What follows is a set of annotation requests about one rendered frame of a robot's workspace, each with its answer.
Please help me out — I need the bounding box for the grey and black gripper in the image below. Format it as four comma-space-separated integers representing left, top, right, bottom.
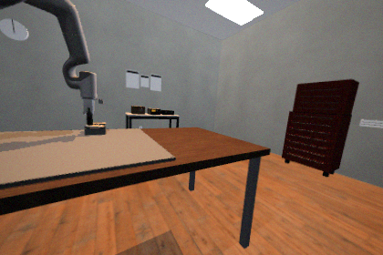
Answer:
83, 98, 94, 125

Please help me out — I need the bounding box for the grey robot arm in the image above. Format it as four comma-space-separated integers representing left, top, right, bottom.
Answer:
0, 0, 97, 99

